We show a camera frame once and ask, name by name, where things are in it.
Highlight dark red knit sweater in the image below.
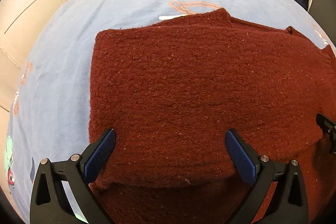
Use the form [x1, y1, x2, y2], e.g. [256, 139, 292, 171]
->
[89, 9, 335, 223]

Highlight blue dinosaur print bedsheet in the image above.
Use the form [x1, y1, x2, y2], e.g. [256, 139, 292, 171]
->
[1, 0, 332, 221]

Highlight grey office chair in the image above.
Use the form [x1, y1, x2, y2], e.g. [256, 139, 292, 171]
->
[309, 0, 335, 46]

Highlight white wardrobe doors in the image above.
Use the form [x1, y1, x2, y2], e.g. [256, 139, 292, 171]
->
[0, 0, 106, 193]

